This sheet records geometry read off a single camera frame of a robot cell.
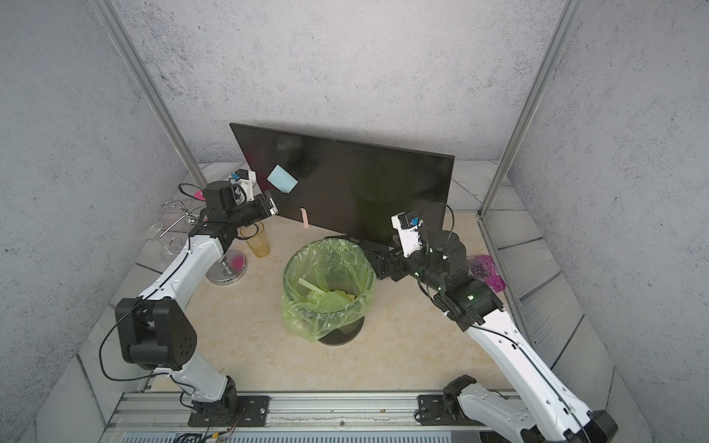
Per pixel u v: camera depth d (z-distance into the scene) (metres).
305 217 0.91
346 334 0.82
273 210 0.74
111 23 0.71
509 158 1.01
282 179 0.81
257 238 0.75
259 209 0.74
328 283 0.89
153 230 0.79
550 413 0.38
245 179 0.75
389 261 0.57
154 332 0.44
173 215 0.96
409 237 0.56
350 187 0.95
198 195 0.64
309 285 0.72
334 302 0.67
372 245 0.86
